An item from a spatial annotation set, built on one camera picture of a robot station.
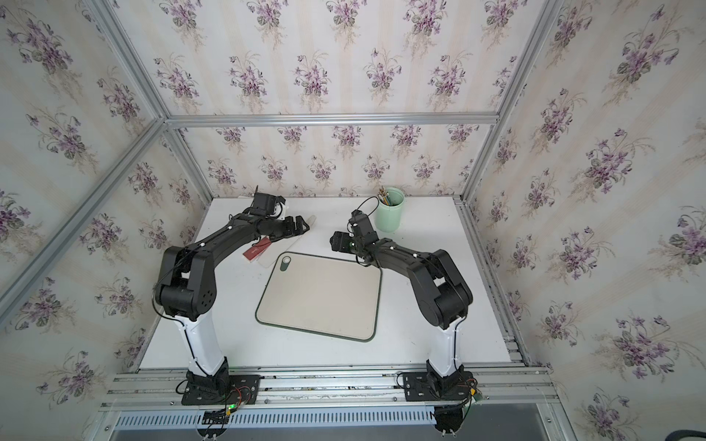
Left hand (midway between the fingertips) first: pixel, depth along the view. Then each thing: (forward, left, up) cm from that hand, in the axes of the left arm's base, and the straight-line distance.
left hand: (300, 230), depth 97 cm
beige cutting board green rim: (-20, -11, -11) cm, 25 cm away
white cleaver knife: (-3, +8, -8) cm, 12 cm away
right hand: (-4, -15, -2) cm, 15 cm away
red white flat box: (-3, +17, -8) cm, 19 cm away
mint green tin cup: (+7, -33, +4) cm, 34 cm away
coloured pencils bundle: (+10, -30, +8) cm, 33 cm away
